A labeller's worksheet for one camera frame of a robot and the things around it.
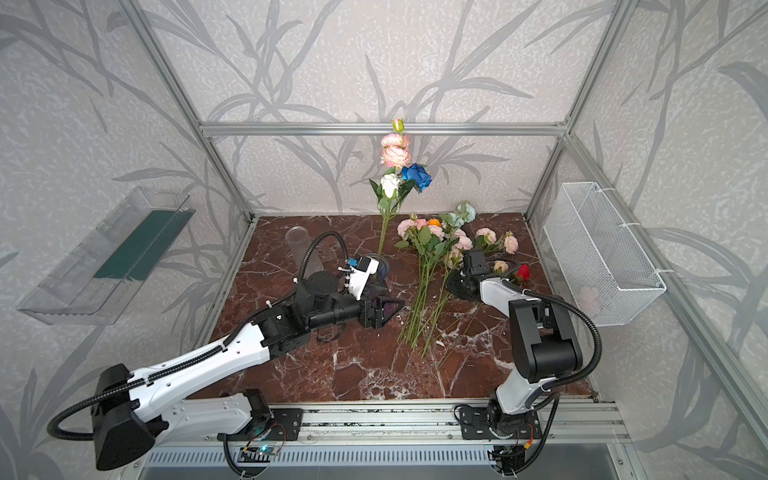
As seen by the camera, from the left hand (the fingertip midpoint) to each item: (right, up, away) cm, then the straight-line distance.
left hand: (399, 293), depth 67 cm
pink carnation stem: (+32, +11, +42) cm, 54 cm away
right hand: (+16, +1, +31) cm, 35 cm away
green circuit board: (-35, -40, +6) cm, 54 cm away
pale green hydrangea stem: (+24, +23, +45) cm, 56 cm away
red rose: (+41, +2, +31) cm, 51 cm away
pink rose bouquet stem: (+9, +13, +38) cm, 42 cm away
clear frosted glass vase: (-31, +12, +23) cm, 40 cm away
